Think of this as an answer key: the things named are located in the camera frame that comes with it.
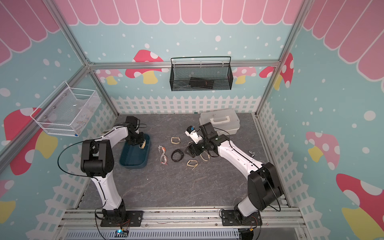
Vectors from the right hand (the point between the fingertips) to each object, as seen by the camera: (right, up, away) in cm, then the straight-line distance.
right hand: (191, 147), depth 84 cm
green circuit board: (-34, -41, -11) cm, 54 cm away
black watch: (-10, -7, +13) cm, 18 cm away
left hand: (-34, +1, +16) cm, 38 cm away
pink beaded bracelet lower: (-17, -9, +10) cm, 22 cm away
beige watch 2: (+11, -8, +12) cm, 18 cm away
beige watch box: (-33, -1, +15) cm, 36 cm away
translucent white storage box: (+23, +15, +16) cm, 31 cm away
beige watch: (-11, 0, +19) cm, 22 cm away
